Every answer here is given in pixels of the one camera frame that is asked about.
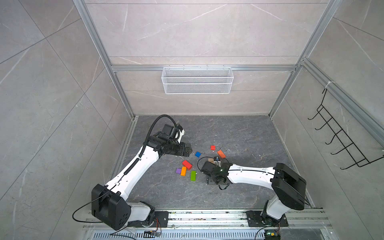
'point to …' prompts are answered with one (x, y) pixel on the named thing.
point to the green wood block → (193, 175)
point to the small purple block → (178, 170)
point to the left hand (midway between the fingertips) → (184, 146)
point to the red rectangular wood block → (187, 164)
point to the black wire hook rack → (351, 152)
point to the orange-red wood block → (221, 154)
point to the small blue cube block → (197, 154)
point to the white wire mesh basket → (197, 80)
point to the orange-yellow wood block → (183, 171)
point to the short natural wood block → (212, 160)
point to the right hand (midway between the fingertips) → (212, 178)
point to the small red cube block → (213, 147)
